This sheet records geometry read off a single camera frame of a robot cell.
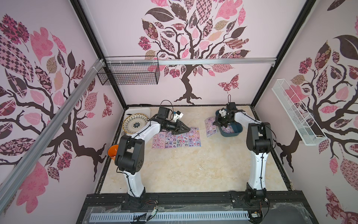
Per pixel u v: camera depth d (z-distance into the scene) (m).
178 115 0.84
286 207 0.73
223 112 0.99
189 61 0.95
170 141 0.98
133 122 1.08
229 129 1.04
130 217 0.70
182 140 0.98
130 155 0.50
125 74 1.42
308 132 0.72
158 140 0.98
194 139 0.98
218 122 0.93
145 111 1.18
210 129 1.02
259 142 0.59
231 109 0.86
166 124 0.77
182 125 0.80
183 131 0.83
